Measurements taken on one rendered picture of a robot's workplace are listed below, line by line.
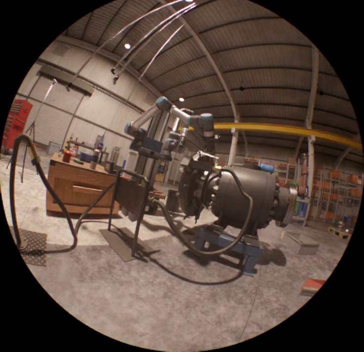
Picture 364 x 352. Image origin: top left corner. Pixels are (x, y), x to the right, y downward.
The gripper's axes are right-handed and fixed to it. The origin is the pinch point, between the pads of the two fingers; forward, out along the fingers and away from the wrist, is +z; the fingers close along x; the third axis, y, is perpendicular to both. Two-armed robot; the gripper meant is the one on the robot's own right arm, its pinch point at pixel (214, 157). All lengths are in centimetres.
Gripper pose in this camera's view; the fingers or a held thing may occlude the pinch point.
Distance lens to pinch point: 107.6
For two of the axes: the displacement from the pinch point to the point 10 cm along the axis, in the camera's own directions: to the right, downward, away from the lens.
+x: -7.2, 5.3, -4.4
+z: 2.2, 7.8, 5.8
